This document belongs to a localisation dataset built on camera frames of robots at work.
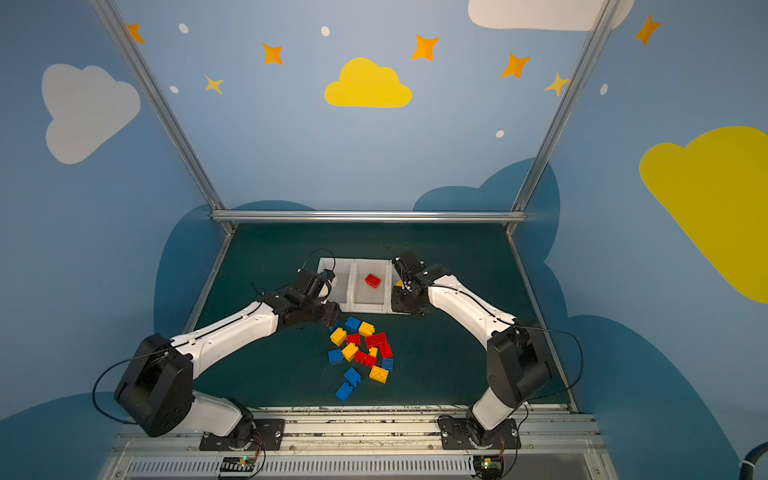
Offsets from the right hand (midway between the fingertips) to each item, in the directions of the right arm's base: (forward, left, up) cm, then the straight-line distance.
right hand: (401, 303), depth 87 cm
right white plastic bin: (+11, +3, -3) cm, 12 cm away
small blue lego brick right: (-14, +3, -10) cm, 18 cm away
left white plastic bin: (+6, +19, -2) cm, 20 cm away
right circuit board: (-37, -23, -14) cm, 46 cm away
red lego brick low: (-14, +10, -9) cm, 19 cm away
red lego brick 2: (-11, +4, -10) cm, 15 cm away
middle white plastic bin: (+7, +12, -9) cm, 17 cm away
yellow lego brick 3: (-12, +15, -8) cm, 21 cm away
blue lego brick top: (-3, +15, -9) cm, 18 cm away
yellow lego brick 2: (-7, +19, -9) cm, 22 cm away
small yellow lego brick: (-11, +8, -10) cm, 17 cm away
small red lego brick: (-7, +14, -10) cm, 19 cm away
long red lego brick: (-8, +7, -9) cm, 14 cm away
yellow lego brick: (-5, +10, -8) cm, 14 cm away
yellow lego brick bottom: (-17, +6, -10) cm, 21 cm away
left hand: (-1, +21, -1) cm, 21 cm away
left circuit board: (-40, +39, -13) cm, 58 cm away
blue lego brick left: (-13, +19, -10) cm, 25 cm away
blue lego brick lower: (-19, +13, -9) cm, 25 cm away
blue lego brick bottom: (-23, +15, -10) cm, 29 cm away
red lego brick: (+14, +10, -10) cm, 20 cm away
